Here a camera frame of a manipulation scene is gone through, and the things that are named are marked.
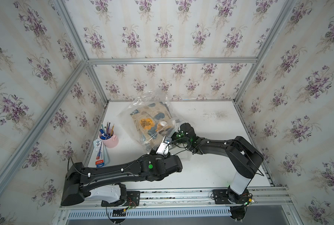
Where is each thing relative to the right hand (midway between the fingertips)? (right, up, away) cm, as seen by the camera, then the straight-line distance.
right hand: (161, 135), depth 82 cm
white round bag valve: (+1, +7, +6) cm, 9 cm away
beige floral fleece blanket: (-6, +7, +9) cm, 13 cm away
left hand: (+1, -7, -9) cm, 12 cm away
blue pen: (-36, -1, +4) cm, 37 cm away
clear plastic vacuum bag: (-15, +26, +35) cm, 46 cm away
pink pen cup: (-32, -3, +2) cm, 33 cm away
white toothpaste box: (-37, -16, 0) cm, 41 cm away
